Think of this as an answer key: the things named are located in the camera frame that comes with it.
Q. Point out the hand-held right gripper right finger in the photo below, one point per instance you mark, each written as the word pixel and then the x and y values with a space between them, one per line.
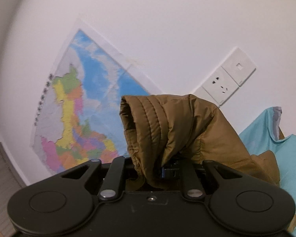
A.
pixel 164 173

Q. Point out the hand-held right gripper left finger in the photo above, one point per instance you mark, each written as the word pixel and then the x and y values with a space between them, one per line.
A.
pixel 117 169

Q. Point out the brown padded jacket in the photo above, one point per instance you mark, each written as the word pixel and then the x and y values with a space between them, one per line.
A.
pixel 175 123

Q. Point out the grey slatted panel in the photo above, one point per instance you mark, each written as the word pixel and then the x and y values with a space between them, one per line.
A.
pixel 2 177

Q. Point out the blue and grey bed sheet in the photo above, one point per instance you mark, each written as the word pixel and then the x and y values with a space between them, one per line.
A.
pixel 293 158

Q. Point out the colourful wall map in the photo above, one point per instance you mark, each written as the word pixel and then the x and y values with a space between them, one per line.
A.
pixel 93 84

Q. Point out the white wall socket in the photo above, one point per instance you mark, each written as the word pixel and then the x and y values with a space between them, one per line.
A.
pixel 220 86

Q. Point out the white wall switch plate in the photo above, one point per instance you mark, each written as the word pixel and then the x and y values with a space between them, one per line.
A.
pixel 239 66

